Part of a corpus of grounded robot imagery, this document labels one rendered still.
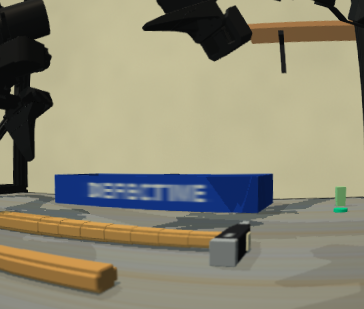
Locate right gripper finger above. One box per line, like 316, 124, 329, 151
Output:
4, 101, 45, 162

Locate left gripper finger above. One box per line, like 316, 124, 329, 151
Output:
142, 0, 226, 44

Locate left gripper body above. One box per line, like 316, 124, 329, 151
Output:
200, 6, 252, 62

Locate hammer with wooden handle and red head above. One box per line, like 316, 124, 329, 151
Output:
0, 245, 117, 293

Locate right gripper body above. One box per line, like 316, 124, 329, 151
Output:
0, 72, 53, 121

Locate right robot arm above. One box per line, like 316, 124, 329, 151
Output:
0, 0, 52, 87

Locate blue bin with label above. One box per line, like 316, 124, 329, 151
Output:
55, 173, 273, 213

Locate wooden hammer with grey head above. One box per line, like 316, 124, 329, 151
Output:
0, 211, 251, 267

